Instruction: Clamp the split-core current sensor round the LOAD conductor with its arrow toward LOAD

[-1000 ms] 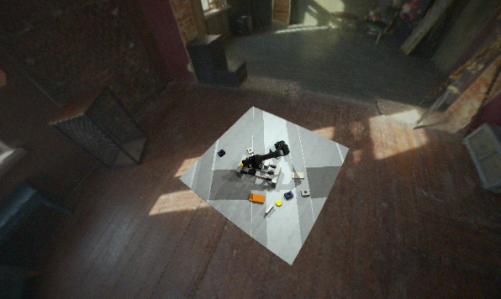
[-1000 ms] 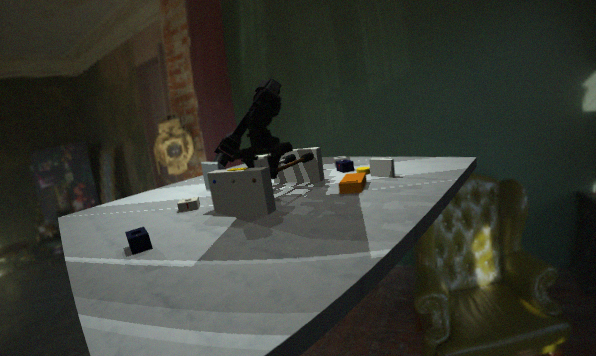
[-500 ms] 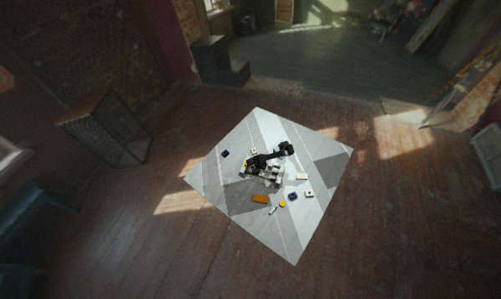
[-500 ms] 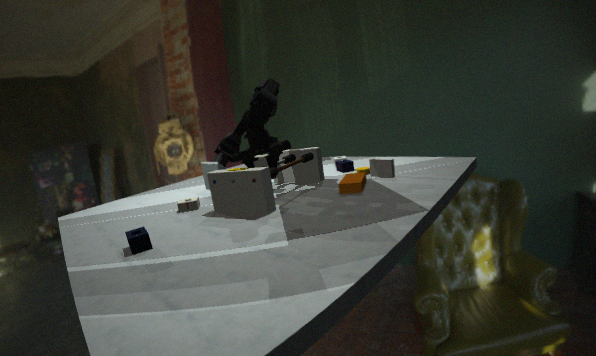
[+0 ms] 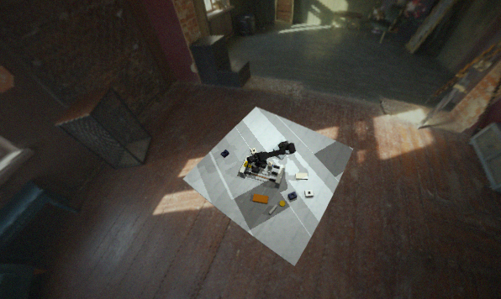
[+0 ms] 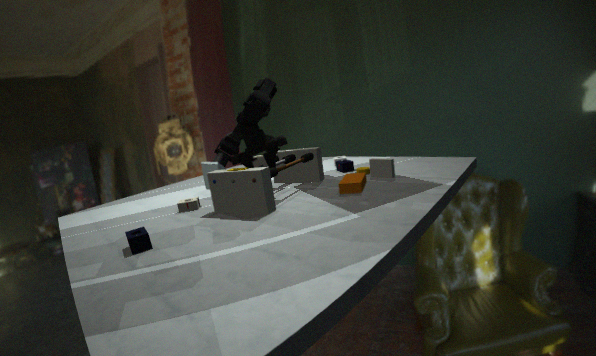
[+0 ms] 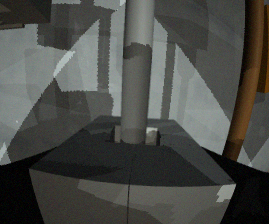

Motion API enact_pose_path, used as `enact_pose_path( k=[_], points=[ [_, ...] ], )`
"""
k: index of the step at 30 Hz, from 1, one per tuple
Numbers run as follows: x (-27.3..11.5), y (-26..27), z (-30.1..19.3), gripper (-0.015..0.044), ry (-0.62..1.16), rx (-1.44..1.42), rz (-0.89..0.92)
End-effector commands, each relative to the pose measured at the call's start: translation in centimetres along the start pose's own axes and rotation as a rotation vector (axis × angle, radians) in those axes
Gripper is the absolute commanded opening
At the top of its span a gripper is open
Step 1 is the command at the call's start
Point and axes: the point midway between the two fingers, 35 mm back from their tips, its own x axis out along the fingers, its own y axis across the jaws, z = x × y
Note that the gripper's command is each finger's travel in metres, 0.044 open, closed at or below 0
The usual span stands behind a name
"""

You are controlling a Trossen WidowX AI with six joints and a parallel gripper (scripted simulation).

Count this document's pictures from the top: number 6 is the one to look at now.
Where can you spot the orange rectangular block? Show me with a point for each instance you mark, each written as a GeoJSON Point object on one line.
{"type": "Point", "coordinates": [352, 183]}

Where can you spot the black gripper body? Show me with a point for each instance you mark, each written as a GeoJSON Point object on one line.
{"type": "Point", "coordinates": [253, 140]}

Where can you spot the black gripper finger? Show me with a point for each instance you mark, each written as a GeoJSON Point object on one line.
{"type": "Point", "coordinates": [270, 158]}
{"type": "Point", "coordinates": [249, 163]}

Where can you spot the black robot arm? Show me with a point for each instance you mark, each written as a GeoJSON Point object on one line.
{"type": "Point", "coordinates": [257, 105]}

